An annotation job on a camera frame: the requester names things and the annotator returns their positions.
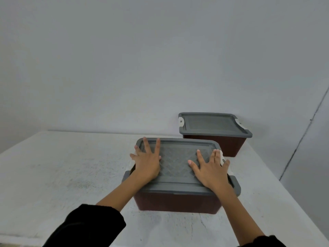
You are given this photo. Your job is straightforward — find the person's left hand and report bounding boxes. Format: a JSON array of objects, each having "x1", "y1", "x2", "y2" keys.
[{"x1": 130, "y1": 137, "x2": 162, "y2": 182}]

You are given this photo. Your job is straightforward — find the person's right hand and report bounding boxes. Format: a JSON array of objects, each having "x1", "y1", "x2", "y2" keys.
[{"x1": 187, "y1": 149, "x2": 231, "y2": 193}]

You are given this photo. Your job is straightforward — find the brown plastic box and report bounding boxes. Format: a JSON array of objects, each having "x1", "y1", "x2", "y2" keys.
[{"x1": 179, "y1": 117, "x2": 248, "y2": 158}]

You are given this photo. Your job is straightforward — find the brown storage box with sticker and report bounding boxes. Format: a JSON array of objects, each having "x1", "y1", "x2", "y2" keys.
[{"x1": 130, "y1": 151, "x2": 227, "y2": 215}]

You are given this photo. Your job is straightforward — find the person's left forearm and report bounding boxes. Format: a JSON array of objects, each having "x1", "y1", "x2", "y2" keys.
[{"x1": 42, "y1": 175, "x2": 152, "y2": 247}]

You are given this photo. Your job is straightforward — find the person's right forearm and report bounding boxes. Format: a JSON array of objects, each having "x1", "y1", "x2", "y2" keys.
[{"x1": 213, "y1": 186, "x2": 287, "y2": 247}]

